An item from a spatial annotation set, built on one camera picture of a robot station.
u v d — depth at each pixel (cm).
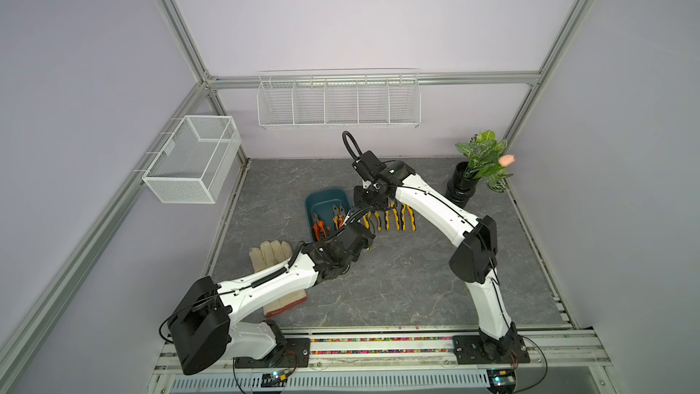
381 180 62
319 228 96
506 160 82
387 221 99
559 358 74
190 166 83
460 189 98
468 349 74
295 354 74
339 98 98
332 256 59
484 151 91
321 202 105
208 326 40
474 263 52
